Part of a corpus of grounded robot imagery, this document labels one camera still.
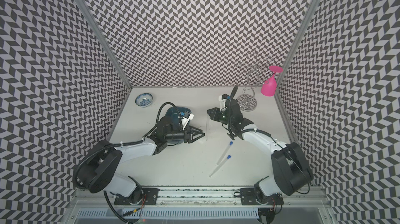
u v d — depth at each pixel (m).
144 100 1.08
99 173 0.43
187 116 0.73
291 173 0.43
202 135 0.74
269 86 0.87
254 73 0.81
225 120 0.71
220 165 0.83
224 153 0.87
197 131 0.81
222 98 0.77
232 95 0.68
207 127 0.81
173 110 0.97
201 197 0.75
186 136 0.71
